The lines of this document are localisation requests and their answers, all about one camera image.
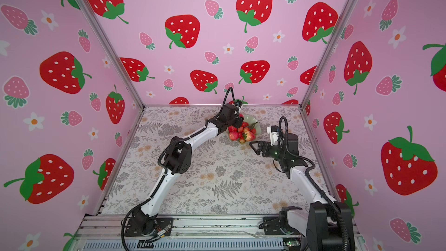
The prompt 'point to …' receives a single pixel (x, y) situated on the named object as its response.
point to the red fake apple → (233, 135)
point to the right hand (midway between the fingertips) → (254, 144)
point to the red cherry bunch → (240, 129)
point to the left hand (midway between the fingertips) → (241, 115)
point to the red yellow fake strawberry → (249, 136)
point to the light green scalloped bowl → (250, 119)
